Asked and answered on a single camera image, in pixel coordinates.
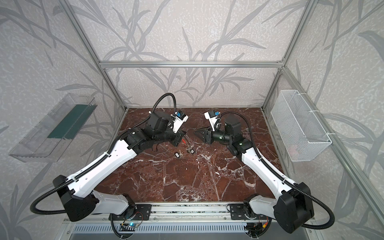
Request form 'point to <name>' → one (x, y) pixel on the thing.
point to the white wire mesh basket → (302, 136)
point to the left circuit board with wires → (127, 227)
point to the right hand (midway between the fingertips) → (197, 127)
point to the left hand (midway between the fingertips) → (187, 128)
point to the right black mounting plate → (237, 212)
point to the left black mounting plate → (142, 213)
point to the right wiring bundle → (257, 229)
